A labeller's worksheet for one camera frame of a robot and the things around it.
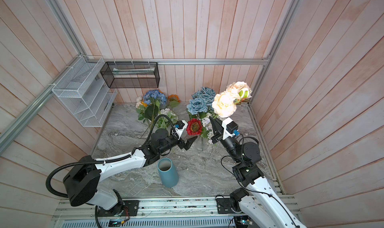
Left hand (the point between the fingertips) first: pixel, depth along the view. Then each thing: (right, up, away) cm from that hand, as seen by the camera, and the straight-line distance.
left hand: (191, 133), depth 77 cm
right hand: (+8, +9, -17) cm, 21 cm away
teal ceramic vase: (-11, -19, -8) cm, 23 cm away
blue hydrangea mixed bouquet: (-30, +18, +35) cm, 49 cm away
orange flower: (-13, +25, +42) cm, 50 cm away
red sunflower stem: (+1, +3, -4) cm, 5 cm away
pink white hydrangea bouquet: (+7, +6, -7) cm, 12 cm away
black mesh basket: (-43, +39, +28) cm, 64 cm away
